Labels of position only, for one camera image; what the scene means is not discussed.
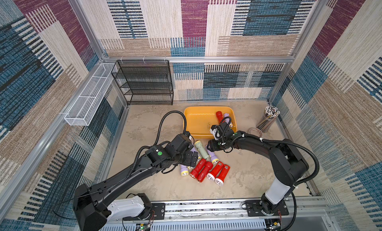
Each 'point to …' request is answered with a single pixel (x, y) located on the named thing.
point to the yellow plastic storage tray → (199, 119)
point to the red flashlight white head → (215, 171)
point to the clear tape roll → (255, 131)
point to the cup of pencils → (270, 113)
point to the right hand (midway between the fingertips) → (213, 148)
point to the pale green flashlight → (201, 149)
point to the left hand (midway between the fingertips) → (191, 156)
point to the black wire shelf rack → (144, 81)
